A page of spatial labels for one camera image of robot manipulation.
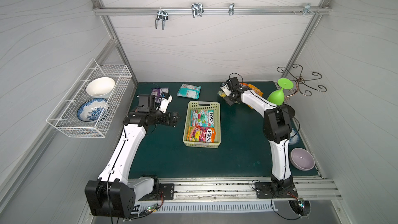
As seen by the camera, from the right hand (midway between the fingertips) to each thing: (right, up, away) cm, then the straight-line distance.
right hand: (231, 95), depth 102 cm
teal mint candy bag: (-29, +3, +13) cm, 32 cm away
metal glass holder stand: (+32, +7, -22) cm, 40 cm away
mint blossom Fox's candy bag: (-20, -15, -3) cm, 25 cm away
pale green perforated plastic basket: (-19, -7, 0) cm, 20 cm away
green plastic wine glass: (+20, -1, -21) cm, 29 cm away
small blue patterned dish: (+35, -26, -13) cm, 45 cm away
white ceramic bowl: (-71, +4, -25) cm, 75 cm away
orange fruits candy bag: (+12, +8, +16) cm, 22 cm away
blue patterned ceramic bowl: (-66, -7, -37) cm, 76 cm away
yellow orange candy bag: (+19, +4, +9) cm, 21 cm away
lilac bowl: (+35, -35, -20) cm, 53 cm away
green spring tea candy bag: (-7, +1, -1) cm, 7 cm away
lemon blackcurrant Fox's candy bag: (-20, -23, -11) cm, 33 cm away
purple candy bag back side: (-53, +3, +12) cm, 55 cm away
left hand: (-34, -11, -24) cm, 43 cm away
